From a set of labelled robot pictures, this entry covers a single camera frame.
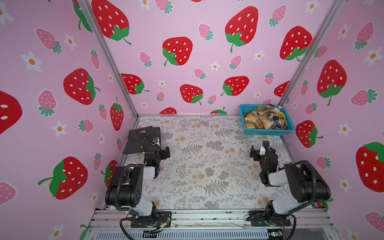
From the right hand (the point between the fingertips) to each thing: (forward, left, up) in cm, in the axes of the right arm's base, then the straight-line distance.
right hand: (261, 146), depth 91 cm
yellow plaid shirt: (+22, -1, +2) cm, 23 cm away
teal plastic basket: (+35, +8, 0) cm, 36 cm away
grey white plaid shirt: (+19, -12, +3) cm, 22 cm away
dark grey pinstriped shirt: (-2, +81, -3) cm, 81 cm away
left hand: (-7, +64, -2) cm, 65 cm away
